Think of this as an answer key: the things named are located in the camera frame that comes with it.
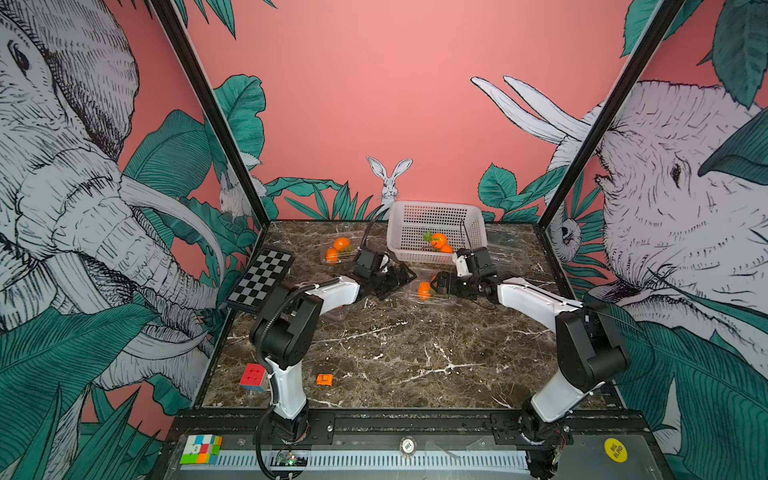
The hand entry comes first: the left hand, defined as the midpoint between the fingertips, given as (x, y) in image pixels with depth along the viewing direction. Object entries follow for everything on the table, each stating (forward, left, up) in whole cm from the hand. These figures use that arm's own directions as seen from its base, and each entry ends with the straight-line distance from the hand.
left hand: (412, 277), depth 93 cm
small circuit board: (-45, +32, -9) cm, 56 cm away
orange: (+19, +24, -5) cm, 31 cm away
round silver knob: (-44, +5, -3) cm, 44 cm away
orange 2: (+13, +27, -5) cm, 31 cm away
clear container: (-7, -8, -5) cm, 12 cm away
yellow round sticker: (-47, -47, -9) cm, 67 cm away
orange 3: (-2, -4, -5) cm, 7 cm away
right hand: (-1, -9, -1) cm, 9 cm away
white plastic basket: (+28, -11, -10) cm, 32 cm away
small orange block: (-28, +26, -8) cm, 39 cm away
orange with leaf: (+19, -12, -4) cm, 23 cm away
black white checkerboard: (+5, +51, -7) cm, 52 cm away
